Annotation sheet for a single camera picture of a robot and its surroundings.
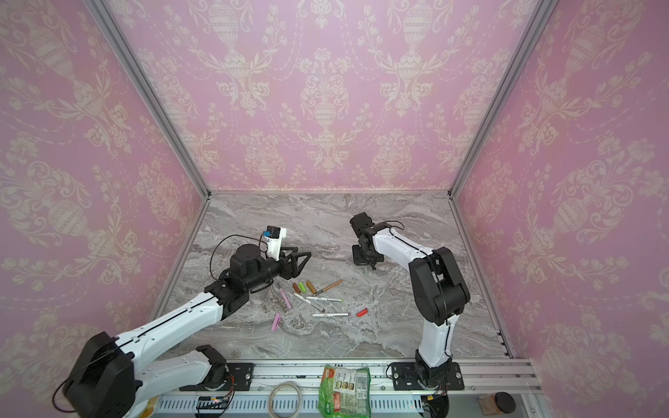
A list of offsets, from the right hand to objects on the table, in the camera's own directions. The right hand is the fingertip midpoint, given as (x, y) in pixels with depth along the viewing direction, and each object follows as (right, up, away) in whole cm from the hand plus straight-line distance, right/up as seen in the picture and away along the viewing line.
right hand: (364, 259), depth 94 cm
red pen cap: (-1, -17, -8) cm, 19 cm away
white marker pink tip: (-12, -17, -9) cm, 22 cm away
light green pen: (0, -4, -2) cm, 4 cm away
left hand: (-19, +4, -16) cm, 26 cm away
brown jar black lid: (+29, -30, -32) cm, 52 cm away
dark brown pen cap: (-24, -10, -3) cm, 26 cm away
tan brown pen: (-15, -10, -3) cm, 18 cm away
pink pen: (-28, -13, -5) cm, 31 cm away
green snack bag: (-8, -32, -24) cm, 41 cm away
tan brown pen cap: (-20, -9, -3) cm, 22 cm away
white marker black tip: (-15, -16, -7) cm, 23 cm away
